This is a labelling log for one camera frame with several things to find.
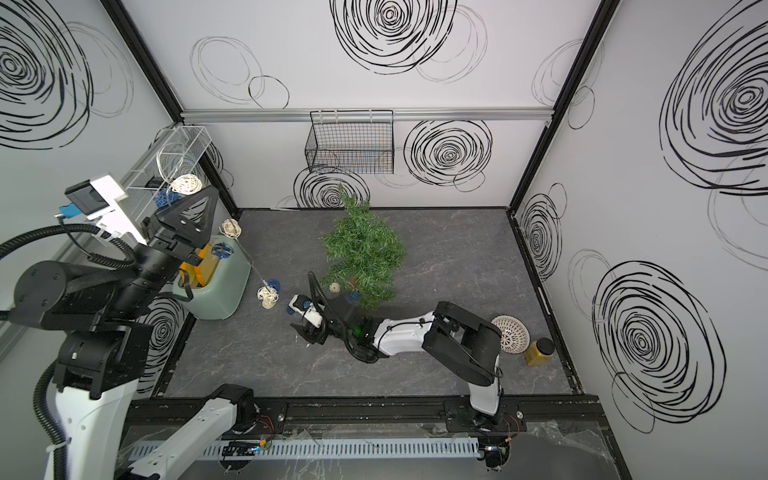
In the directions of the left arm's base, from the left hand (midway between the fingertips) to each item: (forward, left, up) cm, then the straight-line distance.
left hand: (219, 191), depth 42 cm
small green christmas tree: (+12, -18, -30) cm, 37 cm away
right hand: (+4, -1, -46) cm, 46 cm away
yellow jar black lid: (-4, -64, -49) cm, 81 cm away
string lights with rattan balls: (-4, -1, -23) cm, 24 cm away
